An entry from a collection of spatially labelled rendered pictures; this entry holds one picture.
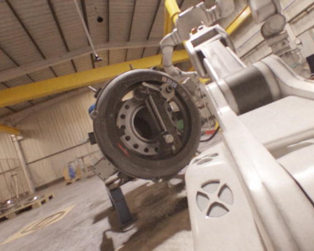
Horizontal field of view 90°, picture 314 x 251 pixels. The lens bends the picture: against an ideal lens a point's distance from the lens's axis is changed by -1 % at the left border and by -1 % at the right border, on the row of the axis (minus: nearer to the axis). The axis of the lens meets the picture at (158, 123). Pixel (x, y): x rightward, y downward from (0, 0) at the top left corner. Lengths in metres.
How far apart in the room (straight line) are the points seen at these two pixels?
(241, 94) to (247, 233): 0.34
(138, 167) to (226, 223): 0.64
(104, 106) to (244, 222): 0.83
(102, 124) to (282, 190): 0.86
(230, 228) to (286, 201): 0.22
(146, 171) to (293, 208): 0.83
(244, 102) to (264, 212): 0.36
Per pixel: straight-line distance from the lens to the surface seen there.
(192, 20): 1.21
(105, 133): 0.94
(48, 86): 13.02
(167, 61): 1.42
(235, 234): 0.42
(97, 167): 0.96
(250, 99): 0.53
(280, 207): 0.22
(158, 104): 1.05
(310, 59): 1.35
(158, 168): 1.00
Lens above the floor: 0.49
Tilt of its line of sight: 4 degrees up
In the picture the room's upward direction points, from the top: 22 degrees counter-clockwise
